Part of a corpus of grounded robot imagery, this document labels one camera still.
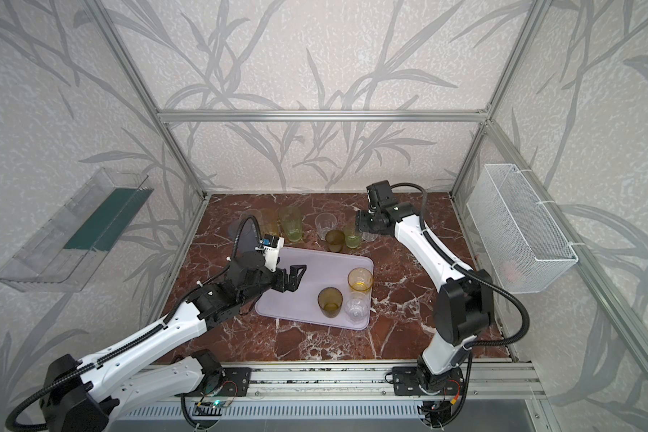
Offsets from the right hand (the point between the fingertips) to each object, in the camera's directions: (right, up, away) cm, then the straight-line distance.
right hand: (364, 221), depth 87 cm
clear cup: (+4, -6, +17) cm, 18 cm away
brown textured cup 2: (-10, -8, +15) cm, 20 cm away
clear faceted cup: (-14, -1, +20) cm, 24 cm away
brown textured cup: (-11, -26, -2) cm, 28 cm away
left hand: (-21, -12, -11) cm, 27 cm away
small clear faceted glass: (-3, -26, -6) cm, 27 cm away
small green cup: (-3, -7, +17) cm, 19 cm away
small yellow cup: (-1, -19, +1) cm, 19 cm away
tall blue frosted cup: (-45, -2, +7) cm, 46 cm away
